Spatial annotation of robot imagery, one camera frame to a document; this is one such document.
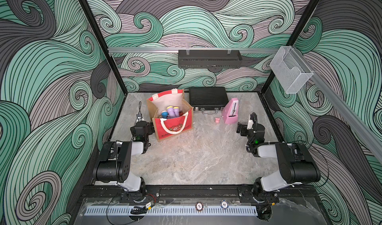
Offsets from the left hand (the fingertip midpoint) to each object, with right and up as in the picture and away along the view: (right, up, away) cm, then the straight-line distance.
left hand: (142, 122), depth 94 cm
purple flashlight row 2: (+22, +8, +2) cm, 23 cm away
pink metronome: (+57, +6, +2) cm, 58 cm away
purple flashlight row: (+19, +7, -1) cm, 20 cm away
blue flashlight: (+13, +5, +4) cm, 15 cm away
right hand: (+66, 0, 0) cm, 66 cm away
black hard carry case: (+46, +15, +19) cm, 52 cm away
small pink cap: (+50, +1, +7) cm, 50 cm away
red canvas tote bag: (+18, -1, -13) cm, 23 cm away
